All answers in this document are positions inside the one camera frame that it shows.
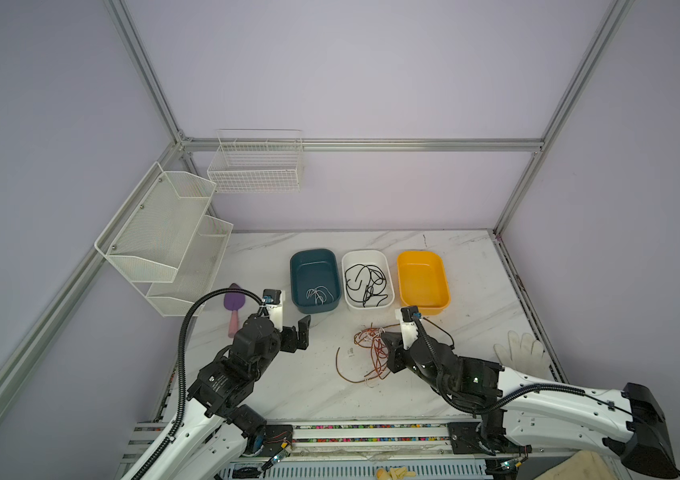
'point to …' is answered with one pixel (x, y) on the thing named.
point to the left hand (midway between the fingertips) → (290, 318)
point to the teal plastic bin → (315, 280)
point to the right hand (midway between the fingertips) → (378, 336)
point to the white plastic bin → (376, 257)
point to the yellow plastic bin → (423, 281)
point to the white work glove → (526, 357)
